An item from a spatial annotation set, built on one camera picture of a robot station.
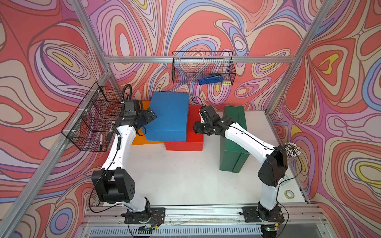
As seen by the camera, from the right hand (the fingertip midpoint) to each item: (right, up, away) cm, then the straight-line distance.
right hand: (197, 131), depth 84 cm
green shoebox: (+17, -12, -10) cm, 23 cm away
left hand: (-27, +9, -1) cm, 28 cm away
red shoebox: (-1, -6, +2) cm, 7 cm away
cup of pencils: (+50, -10, -7) cm, 52 cm away
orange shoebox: (-34, -5, +4) cm, 34 cm away
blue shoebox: (-15, +13, +4) cm, 20 cm away
